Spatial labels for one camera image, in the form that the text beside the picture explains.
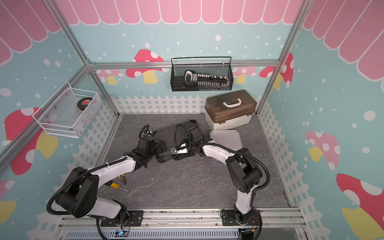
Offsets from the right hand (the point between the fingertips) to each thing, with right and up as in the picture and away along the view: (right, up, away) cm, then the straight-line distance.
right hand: (182, 145), depth 92 cm
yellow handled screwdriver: (-36, -22, -9) cm, 43 cm away
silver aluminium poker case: (+31, +4, +8) cm, 32 cm away
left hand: (-14, -1, 0) cm, 14 cm away
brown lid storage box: (+30, +22, +3) cm, 37 cm away
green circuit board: (-28, -40, -20) cm, 53 cm away
